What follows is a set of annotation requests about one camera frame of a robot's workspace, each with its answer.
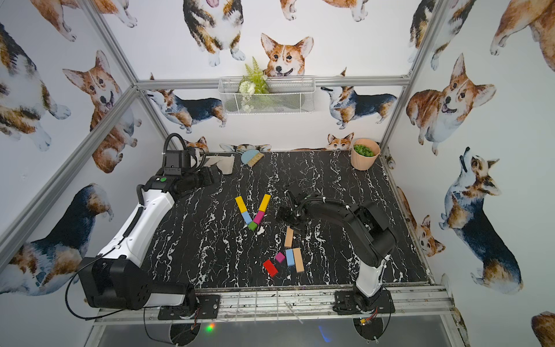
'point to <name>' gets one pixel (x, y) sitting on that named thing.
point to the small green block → (252, 225)
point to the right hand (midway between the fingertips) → (279, 226)
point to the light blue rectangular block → (290, 257)
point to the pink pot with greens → (364, 152)
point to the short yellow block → (241, 204)
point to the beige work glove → (225, 163)
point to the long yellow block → (265, 202)
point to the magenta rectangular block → (259, 217)
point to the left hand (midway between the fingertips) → (214, 170)
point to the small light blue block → (247, 217)
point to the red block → (270, 267)
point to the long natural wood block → (289, 235)
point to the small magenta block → (280, 256)
